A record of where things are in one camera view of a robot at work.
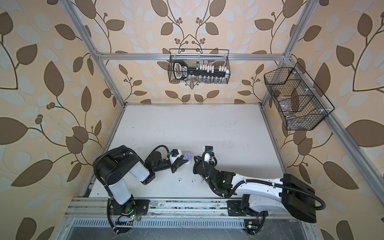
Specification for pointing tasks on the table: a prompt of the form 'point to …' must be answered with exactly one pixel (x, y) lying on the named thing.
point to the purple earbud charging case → (187, 156)
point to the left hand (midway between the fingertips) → (184, 157)
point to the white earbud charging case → (189, 162)
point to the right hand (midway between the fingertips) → (194, 158)
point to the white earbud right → (192, 181)
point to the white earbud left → (179, 180)
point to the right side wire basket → (301, 103)
